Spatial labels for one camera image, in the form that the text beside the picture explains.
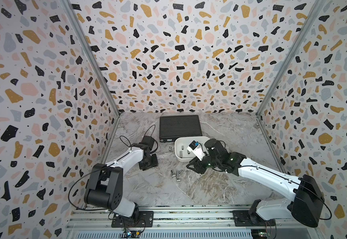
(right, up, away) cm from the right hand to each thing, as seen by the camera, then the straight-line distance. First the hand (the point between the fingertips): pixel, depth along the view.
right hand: (188, 165), depth 75 cm
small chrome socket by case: (-12, +5, +25) cm, 28 cm away
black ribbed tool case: (-11, +19, +32) cm, 39 cm away
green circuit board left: (-27, -32, -5) cm, 42 cm away
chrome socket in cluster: (-9, -9, +12) cm, 18 cm away
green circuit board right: (+35, -32, -5) cm, 48 cm away
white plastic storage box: (-4, +9, +23) cm, 25 cm away
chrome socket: (-4, +1, +22) cm, 23 cm away
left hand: (-20, -4, +14) cm, 25 cm away
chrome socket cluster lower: (-6, -11, +12) cm, 17 cm away
